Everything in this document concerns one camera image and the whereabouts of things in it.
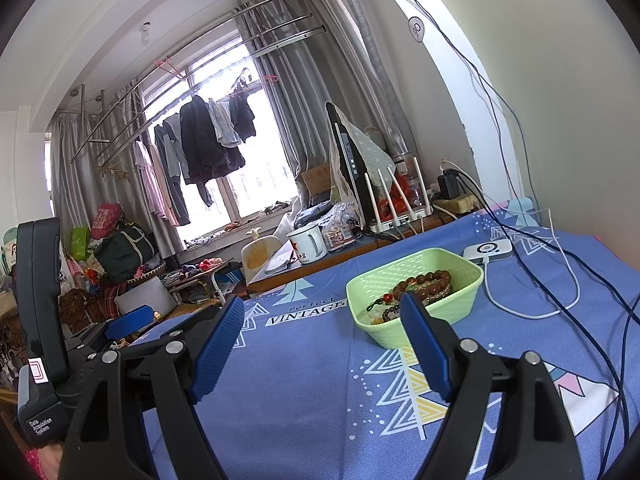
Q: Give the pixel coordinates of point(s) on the light grey hanging shirt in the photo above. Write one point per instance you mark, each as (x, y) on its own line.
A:
(225, 132)

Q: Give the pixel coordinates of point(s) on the black power adapter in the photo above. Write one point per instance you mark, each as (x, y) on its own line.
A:
(449, 187)

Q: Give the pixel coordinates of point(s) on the grey left curtain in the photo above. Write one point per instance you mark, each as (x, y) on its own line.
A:
(90, 167)

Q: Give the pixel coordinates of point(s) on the beige power strip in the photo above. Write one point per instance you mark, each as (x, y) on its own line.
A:
(459, 206)

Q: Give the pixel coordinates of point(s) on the dark green duffel bag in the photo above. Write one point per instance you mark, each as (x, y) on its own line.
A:
(122, 253)

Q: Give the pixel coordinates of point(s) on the white wifi router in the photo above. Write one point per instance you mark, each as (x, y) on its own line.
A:
(398, 196)

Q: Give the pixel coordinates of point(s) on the cardboard box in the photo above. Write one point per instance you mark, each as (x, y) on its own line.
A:
(318, 179)

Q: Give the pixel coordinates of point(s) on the beige cloth cover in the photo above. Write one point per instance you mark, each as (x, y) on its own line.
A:
(373, 155)

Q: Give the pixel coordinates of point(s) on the small wooden side table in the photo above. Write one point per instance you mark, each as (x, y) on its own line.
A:
(212, 279)

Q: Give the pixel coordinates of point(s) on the blue patterned bed sheet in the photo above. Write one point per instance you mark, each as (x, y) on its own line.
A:
(306, 394)

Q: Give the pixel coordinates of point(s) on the dark hanging jacket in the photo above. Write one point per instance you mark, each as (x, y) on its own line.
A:
(206, 158)

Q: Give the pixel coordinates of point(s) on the grey curtain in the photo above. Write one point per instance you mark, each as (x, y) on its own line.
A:
(90, 167)
(312, 52)

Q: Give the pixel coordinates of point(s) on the grey right curtain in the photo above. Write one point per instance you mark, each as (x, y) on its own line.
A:
(312, 52)

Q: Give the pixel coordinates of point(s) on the white power bank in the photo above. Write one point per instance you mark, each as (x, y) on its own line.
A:
(485, 252)

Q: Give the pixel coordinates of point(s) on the white enamel mug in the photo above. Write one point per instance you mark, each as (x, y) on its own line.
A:
(308, 244)

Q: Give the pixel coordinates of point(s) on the red bag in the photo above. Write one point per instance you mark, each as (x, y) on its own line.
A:
(106, 220)

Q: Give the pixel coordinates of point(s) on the round wall hook sticker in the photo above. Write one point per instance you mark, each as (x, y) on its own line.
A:
(416, 28)

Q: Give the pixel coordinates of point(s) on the wooden desk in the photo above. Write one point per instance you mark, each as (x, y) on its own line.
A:
(365, 244)

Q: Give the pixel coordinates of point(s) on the pink hanging garment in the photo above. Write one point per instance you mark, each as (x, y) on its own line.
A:
(156, 194)

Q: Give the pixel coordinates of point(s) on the cream chair backrest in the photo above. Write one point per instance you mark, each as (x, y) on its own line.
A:
(257, 253)

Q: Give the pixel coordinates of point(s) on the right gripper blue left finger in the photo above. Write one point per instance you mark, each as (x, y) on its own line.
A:
(169, 375)

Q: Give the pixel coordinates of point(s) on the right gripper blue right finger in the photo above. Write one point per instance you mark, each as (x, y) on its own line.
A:
(534, 439)

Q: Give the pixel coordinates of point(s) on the black computer monitor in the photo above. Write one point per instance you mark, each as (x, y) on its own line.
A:
(346, 163)

